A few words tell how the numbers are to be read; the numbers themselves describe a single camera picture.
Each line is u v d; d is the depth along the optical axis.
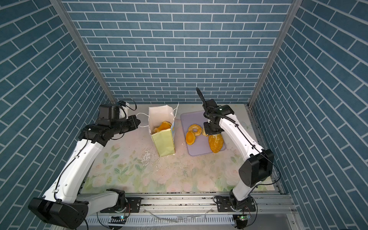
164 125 0.88
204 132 0.73
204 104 0.64
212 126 0.68
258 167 0.43
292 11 0.72
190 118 1.12
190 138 0.96
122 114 0.58
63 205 0.36
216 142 0.91
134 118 0.65
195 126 1.05
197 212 0.73
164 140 0.80
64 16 0.73
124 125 0.61
